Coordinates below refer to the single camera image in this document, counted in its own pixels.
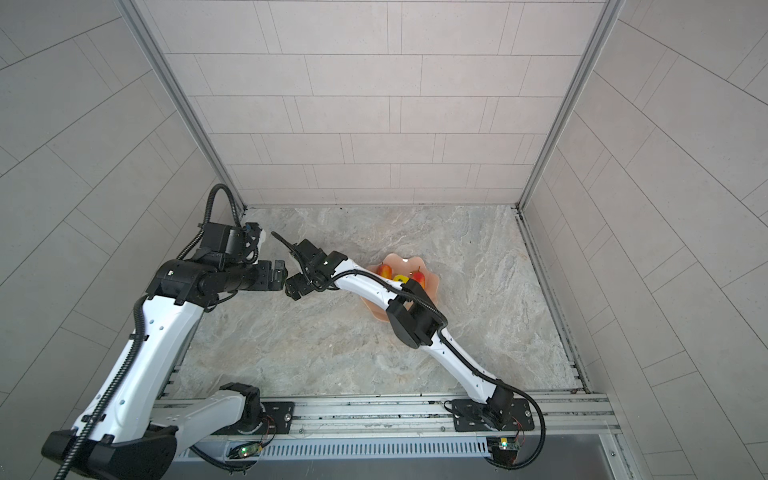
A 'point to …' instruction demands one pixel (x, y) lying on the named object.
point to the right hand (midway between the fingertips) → (300, 283)
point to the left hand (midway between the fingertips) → (278, 268)
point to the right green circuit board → (506, 445)
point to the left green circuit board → (245, 450)
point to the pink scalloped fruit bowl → (399, 269)
